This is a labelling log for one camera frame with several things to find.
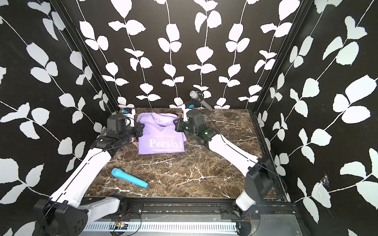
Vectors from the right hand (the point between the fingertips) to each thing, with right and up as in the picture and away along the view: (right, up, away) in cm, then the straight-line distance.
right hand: (171, 119), depth 76 cm
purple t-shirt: (-8, -9, +6) cm, 13 cm away
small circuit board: (-25, -52, -6) cm, 58 cm away
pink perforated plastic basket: (-25, -13, +14) cm, 31 cm away
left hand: (-16, -2, +2) cm, 16 cm away
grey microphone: (+12, +16, +17) cm, 26 cm away
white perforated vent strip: (-3, -53, -5) cm, 53 cm away
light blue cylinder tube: (-31, -31, +7) cm, 45 cm away
